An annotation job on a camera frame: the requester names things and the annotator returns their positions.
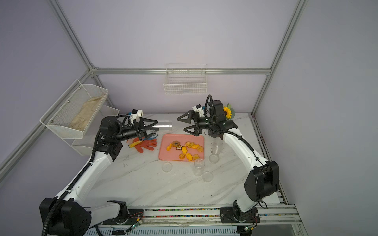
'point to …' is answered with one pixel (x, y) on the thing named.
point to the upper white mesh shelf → (70, 115)
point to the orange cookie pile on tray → (190, 158)
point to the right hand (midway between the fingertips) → (178, 127)
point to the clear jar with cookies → (217, 145)
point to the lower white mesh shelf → (84, 146)
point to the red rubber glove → (146, 143)
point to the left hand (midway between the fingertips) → (157, 127)
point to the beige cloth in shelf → (81, 120)
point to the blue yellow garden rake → (137, 143)
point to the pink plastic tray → (181, 147)
